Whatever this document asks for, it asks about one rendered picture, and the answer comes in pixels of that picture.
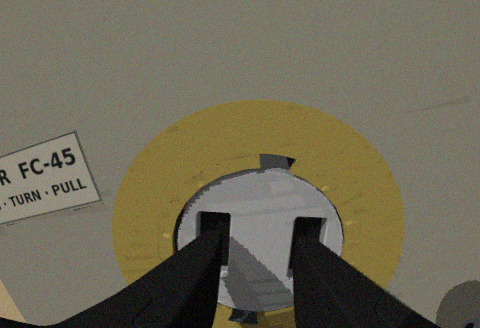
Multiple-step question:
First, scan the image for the grey cylinder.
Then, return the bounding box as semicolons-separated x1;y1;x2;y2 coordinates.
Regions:
177;155;343;311

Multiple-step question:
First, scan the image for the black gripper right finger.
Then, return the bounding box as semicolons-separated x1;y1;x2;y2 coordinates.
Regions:
292;236;440;328

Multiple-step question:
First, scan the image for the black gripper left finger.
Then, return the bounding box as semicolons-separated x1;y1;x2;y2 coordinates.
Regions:
0;231;223;328

